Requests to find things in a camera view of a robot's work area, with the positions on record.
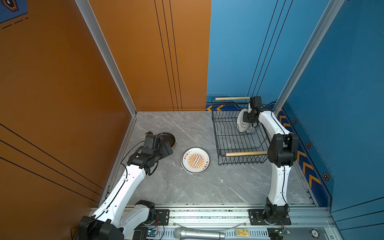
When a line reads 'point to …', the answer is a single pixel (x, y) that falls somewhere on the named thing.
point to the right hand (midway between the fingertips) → (246, 118)
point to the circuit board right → (277, 233)
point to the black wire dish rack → (233, 145)
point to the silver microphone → (184, 233)
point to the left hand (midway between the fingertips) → (164, 147)
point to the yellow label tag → (242, 232)
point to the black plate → (167, 137)
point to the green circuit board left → (152, 232)
